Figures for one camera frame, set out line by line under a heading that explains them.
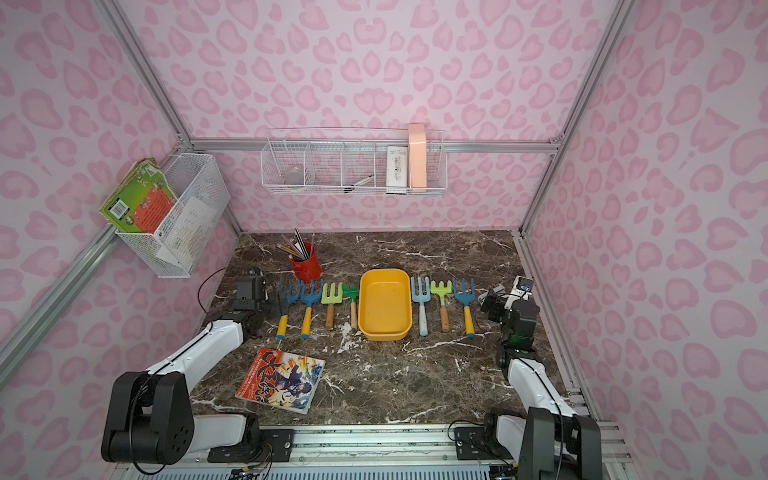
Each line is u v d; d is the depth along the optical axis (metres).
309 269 1.02
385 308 0.95
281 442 0.74
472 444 0.73
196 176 0.82
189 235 0.83
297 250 1.01
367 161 0.99
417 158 0.84
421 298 1.01
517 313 0.65
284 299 1.00
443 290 1.01
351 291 1.00
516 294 0.69
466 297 1.01
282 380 0.82
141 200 0.72
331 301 1.00
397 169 0.91
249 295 0.68
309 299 1.01
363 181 0.97
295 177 0.97
